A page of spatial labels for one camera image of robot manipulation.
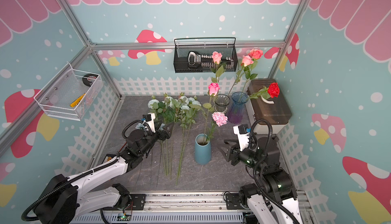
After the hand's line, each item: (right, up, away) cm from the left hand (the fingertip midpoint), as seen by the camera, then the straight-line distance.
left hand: (169, 123), depth 79 cm
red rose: (+52, +17, -4) cm, 55 cm away
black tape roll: (-43, +24, +2) cm, 50 cm away
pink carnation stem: (+24, +3, -16) cm, 29 cm away
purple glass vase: (+39, +7, +18) cm, 43 cm away
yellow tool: (-42, +11, -8) cm, 44 cm away
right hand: (+25, -7, -17) cm, 31 cm away
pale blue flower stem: (+5, +7, +27) cm, 28 cm away
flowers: (-3, +5, +24) cm, 24 cm away
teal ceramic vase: (+17, -12, -6) cm, 22 cm away
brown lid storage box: (+64, +7, +18) cm, 67 cm away
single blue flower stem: (-22, -3, +19) cm, 29 cm away
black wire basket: (+5, +34, +9) cm, 35 cm away
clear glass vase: (+29, +13, +13) cm, 34 cm away
